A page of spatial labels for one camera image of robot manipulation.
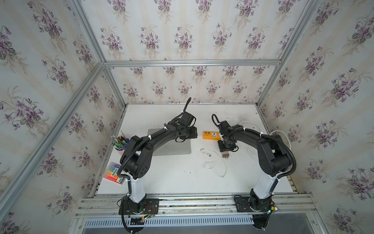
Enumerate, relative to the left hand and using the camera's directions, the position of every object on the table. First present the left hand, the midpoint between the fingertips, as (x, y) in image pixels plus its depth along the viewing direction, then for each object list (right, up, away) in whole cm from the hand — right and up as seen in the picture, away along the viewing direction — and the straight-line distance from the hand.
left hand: (195, 134), depth 91 cm
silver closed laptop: (-16, -8, +3) cm, 18 cm away
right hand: (+21, -10, +3) cm, 23 cm away
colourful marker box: (-49, -22, -9) cm, 54 cm away
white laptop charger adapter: (+19, -13, -1) cm, 23 cm away
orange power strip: (+11, -1, +7) cm, 13 cm away
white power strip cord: (+48, +3, +14) cm, 50 cm away
